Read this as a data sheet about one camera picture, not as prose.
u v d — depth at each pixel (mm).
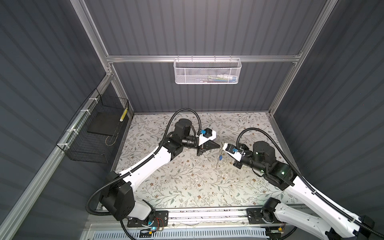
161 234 770
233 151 551
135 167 459
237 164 601
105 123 772
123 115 813
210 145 641
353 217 396
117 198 416
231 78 896
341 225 394
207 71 1114
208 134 569
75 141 643
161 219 722
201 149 612
